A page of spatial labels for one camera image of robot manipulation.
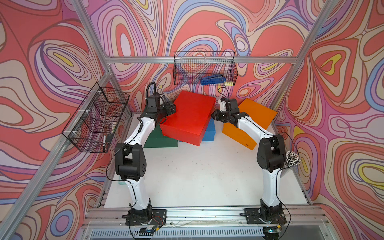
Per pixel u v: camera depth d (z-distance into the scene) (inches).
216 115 34.0
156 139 35.1
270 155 21.9
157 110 28.1
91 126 31.0
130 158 20.0
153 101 27.8
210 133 37.9
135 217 26.5
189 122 37.0
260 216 27.9
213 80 35.7
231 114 29.8
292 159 29.0
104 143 28.3
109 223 28.8
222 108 33.8
